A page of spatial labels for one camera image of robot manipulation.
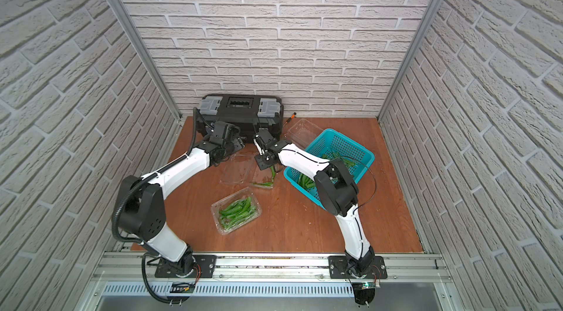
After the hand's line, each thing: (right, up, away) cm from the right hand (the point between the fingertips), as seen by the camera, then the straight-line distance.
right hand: (268, 160), depth 96 cm
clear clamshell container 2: (+16, +13, +18) cm, 27 cm away
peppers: (0, -10, -6) cm, 11 cm away
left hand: (-11, +9, -4) cm, 15 cm away
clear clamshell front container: (-14, -15, -9) cm, 23 cm away
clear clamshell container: (-11, -4, +2) cm, 12 cm away
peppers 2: (-11, -19, -12) cm, 25 cm away
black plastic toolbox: (-10, +21, +3) cm, 24 cm away
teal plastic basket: (+29, +6, +9) cm, 31 cm away
